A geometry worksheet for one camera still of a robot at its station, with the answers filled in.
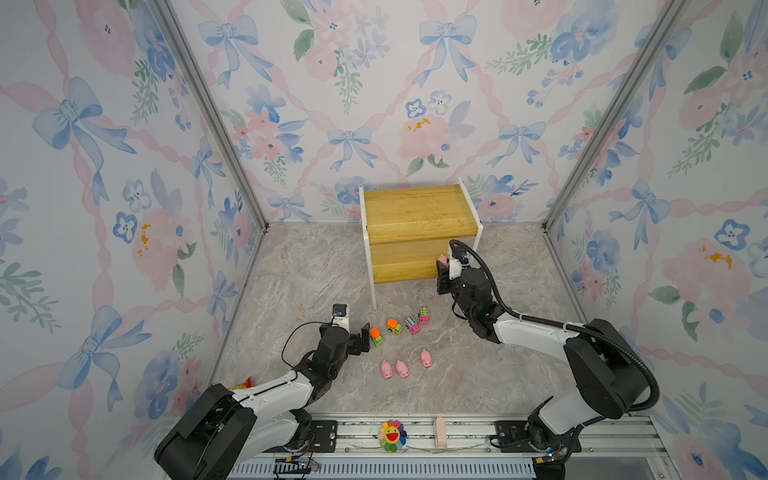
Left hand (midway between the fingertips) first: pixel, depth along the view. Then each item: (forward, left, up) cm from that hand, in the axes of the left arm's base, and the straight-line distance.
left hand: (355, 321), depth 87 cm
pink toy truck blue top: (+1, -17, -3) cm, 17 cm away
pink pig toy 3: (-12, -9, -5) cm, 16 cm away
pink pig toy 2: (-12, -14, -5) cm, 19 cm away
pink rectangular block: (-28, -23, -6) cm, 36 cm away
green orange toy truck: (-3, -6, -4) cm, 8 cm away
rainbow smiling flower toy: (-28, -11, -5) cm, 31 cm away
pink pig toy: (-9, -20, -5) cm, 23 cm away
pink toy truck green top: (+3, -21, -4) cm, 21 cm away
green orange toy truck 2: (0, -11, -4) cm, 12 cm away
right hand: (+14, -25, +11) cm, 31 cm away
